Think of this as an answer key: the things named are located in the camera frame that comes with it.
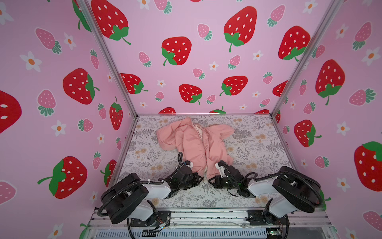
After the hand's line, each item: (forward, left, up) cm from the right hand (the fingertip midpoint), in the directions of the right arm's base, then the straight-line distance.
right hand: (207, 181), depth 84 cm
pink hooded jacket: (+22, +5, +4) cm, 23 cm away
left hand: (+1, +2, +2) cm, 2 cm away
